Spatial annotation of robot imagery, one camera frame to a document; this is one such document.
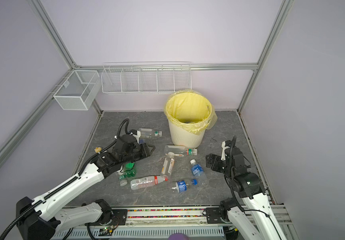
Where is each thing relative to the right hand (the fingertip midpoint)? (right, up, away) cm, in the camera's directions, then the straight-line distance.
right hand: (214, 159), depth 73 cm
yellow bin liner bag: (-9, +26, +26) cm, 38 cm away
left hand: (-30, +4, +2) cm, 31 cm away
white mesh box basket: (-87, +41, +30) cm, 101 cm away
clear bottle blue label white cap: (-6, -11, +11) cm, 17 cm away
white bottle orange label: (-24, -6, +14) cm, 28 cm away
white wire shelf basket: (-42, +48, +24) cm, 69 cm away
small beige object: (-70, +1, +23) cm, 74 cm away
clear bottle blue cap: (-16, -16, +5) cm, 23 cm away
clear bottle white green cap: (-49, -13, +9) cm, 52 cm away
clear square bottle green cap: (-17, +1, +23) cm, 29 cm away
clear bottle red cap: (-34, -14, +7) cm, 38 cm away
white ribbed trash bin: (-15, +9, +21) cm, 27 cm away
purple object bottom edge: (-18, -36, -3) cm, 40 cm away
